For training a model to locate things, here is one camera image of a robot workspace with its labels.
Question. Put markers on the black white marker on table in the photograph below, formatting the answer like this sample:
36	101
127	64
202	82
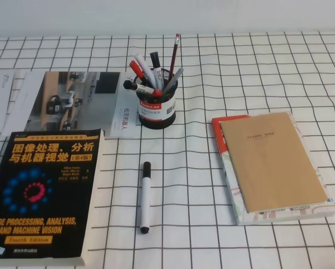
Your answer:
145	198

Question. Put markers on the red pencil with eraser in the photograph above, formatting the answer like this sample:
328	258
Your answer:
173	58

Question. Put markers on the lying marker red black ends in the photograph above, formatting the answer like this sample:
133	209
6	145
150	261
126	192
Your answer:
129	85

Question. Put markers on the grey pen in holder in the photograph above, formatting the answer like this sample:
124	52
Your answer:
172	82

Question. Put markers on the black cap marker in holder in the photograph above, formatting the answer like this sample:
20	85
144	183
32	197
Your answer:
157	70

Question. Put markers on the red cap marker in holder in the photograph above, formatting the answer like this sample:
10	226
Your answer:
136	69

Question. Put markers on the robot photo brochure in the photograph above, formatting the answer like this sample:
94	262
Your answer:
68	101

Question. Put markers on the white paper sheet under brochure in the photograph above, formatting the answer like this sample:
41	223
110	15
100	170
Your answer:
24	103

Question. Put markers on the red book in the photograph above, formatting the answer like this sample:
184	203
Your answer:
222	147

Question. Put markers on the black image processing textbook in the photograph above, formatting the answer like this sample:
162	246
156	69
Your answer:
47	179

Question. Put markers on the white patterned book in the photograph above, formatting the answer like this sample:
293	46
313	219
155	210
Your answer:
325	209

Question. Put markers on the white marker in holder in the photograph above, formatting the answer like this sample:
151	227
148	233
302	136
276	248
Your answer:
146	69

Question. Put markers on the black mesh pen holder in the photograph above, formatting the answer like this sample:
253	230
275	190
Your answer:
157	113

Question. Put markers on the brown kraft notebook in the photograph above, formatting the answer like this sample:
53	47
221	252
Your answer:
271	164

